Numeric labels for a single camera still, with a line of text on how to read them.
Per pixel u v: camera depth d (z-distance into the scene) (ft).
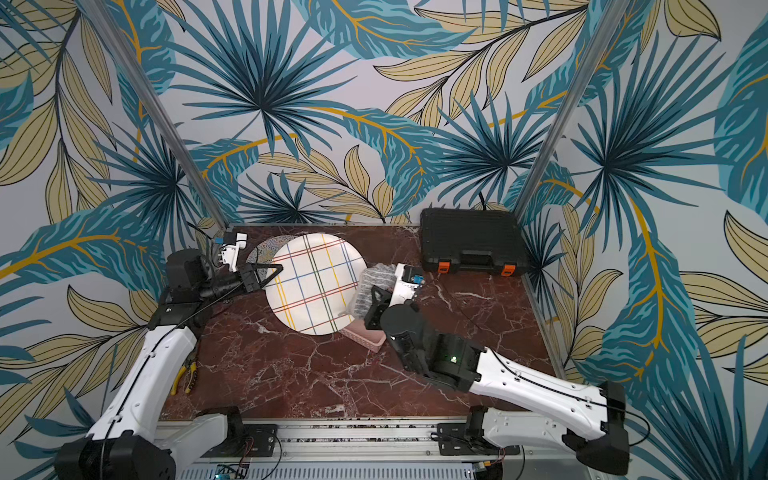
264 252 3.60
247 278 2.10
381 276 2.06
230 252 2.15
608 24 2.30
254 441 2.40
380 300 1.91
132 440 1.26
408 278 1.75
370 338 2.74
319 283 2.40
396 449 2.41
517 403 1.48
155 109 2.75
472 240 3.66
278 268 2.34
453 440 2.35
